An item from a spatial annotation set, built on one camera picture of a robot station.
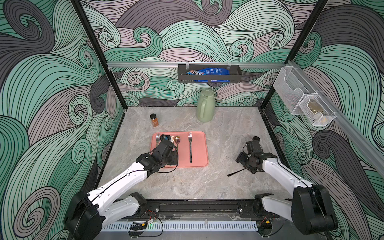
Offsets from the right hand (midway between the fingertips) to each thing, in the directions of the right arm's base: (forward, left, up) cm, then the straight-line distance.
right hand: (244, 163), depth 87 cm
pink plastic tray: (+12, +31, -2) cm, 34 cm away
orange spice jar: (+30, +58, +5) cm, 65 cm away
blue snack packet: (+46, +20, +33) cm, 60 cm away
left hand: (+1, +40, +11) cm, 42 cm away
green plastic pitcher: (+32, +22, +17) cm, 42 cm away
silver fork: (+20, +33, 0) cm, 38 cm away
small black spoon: (-5, +6, -2) cm, 8 cm away
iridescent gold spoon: (+16, +41, +1) cm, 45 cm away
